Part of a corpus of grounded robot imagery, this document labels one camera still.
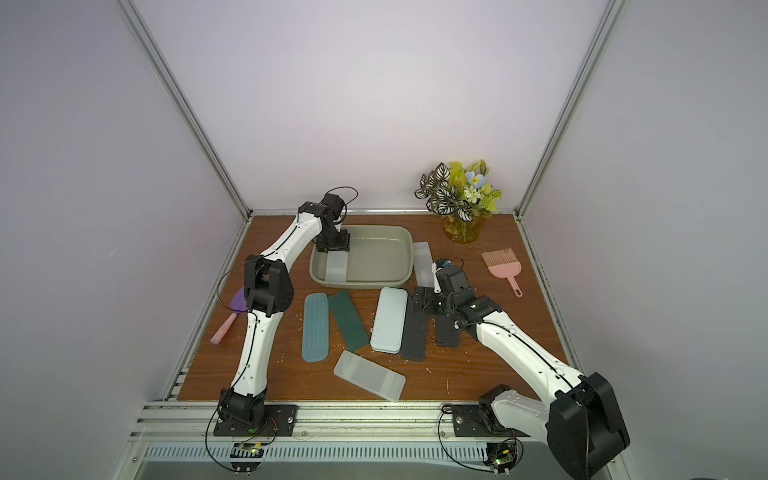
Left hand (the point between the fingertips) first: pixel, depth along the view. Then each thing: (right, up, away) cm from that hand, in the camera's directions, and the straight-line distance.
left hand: (346, 246), depth 102 cm
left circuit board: (-20, -50, -30) cm, 62 cm away
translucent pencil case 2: (-3, -7, -3) cm, 8 cm away
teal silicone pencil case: (-7, -25, -15) cm, 29 cm away
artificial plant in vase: (+38, +16, -10) cm, 42 cm away
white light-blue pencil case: (+15, -22, -15) cm, 31 cm away
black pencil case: (+32, -26, -15) cm, 44 cm away
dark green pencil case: (+3, -23, -12) cm, 26 cm away
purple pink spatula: (-35, -19, -7) cm, 40 cm away
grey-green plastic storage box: (+12, -4, 0) cm, 12 cm away
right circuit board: (+43, -50, -33) cm, 73 cm away
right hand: (+25, -12, -20) cm, 34 cm away
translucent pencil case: (+27, -6, +1) cm, 28 cm away
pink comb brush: (+56, -7, +1) cm, 56 cm away
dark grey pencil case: (+23, -25, -16) cm, 37 cm away
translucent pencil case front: (+10, -35, -23) cm, 43 cm away
